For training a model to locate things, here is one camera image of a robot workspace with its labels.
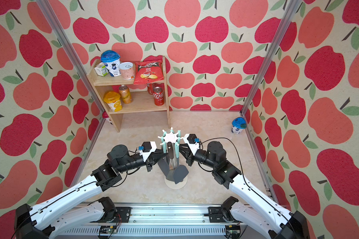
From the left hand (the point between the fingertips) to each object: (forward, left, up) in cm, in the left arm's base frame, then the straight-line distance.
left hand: (166, 155), depth 63 cm
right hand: (+5, -6, -2) cm, 8 cm away
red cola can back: (+52, +14, -2) cm, 53 cm away
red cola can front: (+40, +7, +1) cm, 40 cm away
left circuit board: (-24, +27, -30) cm, 47 cm away
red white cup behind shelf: (+44, +48, -21) cm, 69 cm away
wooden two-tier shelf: (+45, +20, -8) cm, 50 cm away
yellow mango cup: (+36, +33, +1) cm, 49 cm away
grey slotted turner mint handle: (+1, +2, -12) cm, 13 cm away
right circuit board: (-24, -32, -32) cm, 51 cm away
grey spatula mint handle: (-1, -7, -14) cm, 16 cm away
